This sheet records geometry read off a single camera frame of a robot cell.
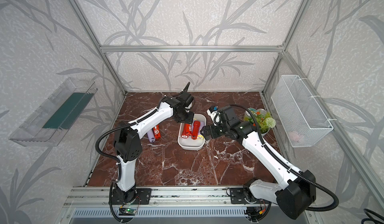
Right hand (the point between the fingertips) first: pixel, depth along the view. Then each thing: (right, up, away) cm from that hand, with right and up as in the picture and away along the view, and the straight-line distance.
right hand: (207, 128), depth 77 cm
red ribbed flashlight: (-7, -3, +16) cm, 18 cm away
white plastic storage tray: (-11, -12, +14) cm, 22 cm away
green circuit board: (-39, -39, -6) cm, 56 cm away
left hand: (-10, +2, +12) cm, 16 cm away
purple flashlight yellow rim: (-4, -7, +14) cm, 16 cm away
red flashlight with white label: (-13, -4, +14) cm, 19 cm away
